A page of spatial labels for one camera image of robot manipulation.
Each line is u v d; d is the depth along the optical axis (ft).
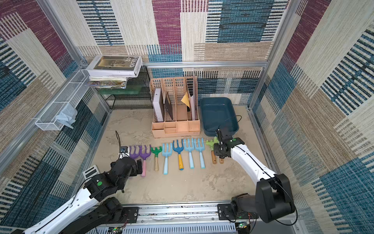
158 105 3.16
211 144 3.26
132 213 2.44
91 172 2.85
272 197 1.34
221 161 2.66
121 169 1.81
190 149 3.17
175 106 3.96
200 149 3.17
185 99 2.93
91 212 1.94
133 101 3.91
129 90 3.00
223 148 2.01
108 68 2.67
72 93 2.71
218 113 3.83
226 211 2.42
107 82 2.71
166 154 3.10
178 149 3.17
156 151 3.15
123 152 2.16
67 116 2.20
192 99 2.83
